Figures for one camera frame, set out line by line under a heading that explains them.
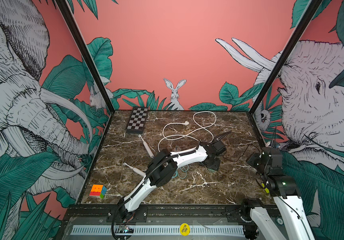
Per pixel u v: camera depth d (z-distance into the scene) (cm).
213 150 70
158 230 70
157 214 75
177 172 88
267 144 64
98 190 76
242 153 98
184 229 70
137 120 110
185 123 111
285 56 86
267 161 52
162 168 54
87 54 87
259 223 58
